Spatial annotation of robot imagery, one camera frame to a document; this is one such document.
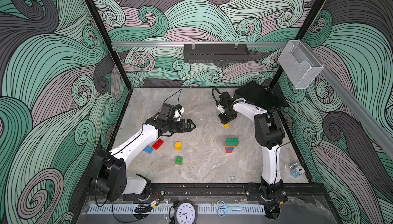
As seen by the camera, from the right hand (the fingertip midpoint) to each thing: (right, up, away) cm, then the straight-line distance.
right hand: (224, 120), depth 99 cm
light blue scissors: (-7, -36, -29) cm, 47 cm away
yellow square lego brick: (-29, -13, -13) cm, 34 cm away
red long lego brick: (-42, -13, -9) cm, 45 cm away
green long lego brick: (+3, -12, -9) cm, 15 cm away
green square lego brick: (-28, -19, -18) cm, 38 cm away
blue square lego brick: (+1, -14, -13) cm, 19 cm away
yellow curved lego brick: (+1, -3, -1) cm, 4 cm away
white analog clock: (-24, -36, -33) cm, 54 cm away
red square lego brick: (0, -16, -12) cm, 20 cm away
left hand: (-22, 0, -18) cm, 29 cm away
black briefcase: (+30, +20, +24) cm, 43 cm away
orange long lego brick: (+1, -12, -16) cm, 20 cm away
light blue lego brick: (-46, -15, -13) cm, 50 cm away
